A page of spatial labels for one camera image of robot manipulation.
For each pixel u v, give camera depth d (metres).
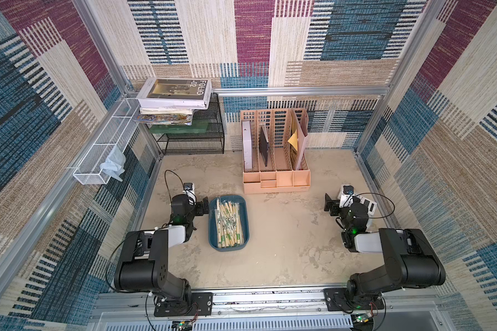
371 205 0.97
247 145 0.99
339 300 0.73
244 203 0.94
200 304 0.73
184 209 0.73
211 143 1.20
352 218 0.70
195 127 0.97
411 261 0.45
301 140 0.85
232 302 0.76
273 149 1.05
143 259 0.45
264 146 1.02
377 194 1.07
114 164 0.66
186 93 0.83
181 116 0.81
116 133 0.83
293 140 0.89
